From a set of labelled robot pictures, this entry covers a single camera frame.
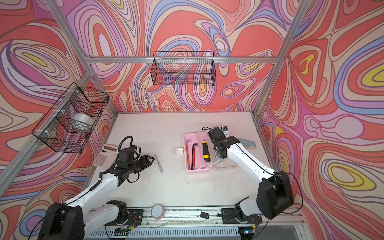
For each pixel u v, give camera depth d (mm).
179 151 908
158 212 708
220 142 605
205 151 885
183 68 913
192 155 954
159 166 908
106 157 929
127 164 663
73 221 400
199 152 886
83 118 734
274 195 410
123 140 676
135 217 728
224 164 837
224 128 750
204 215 747
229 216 724
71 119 677
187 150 950
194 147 986
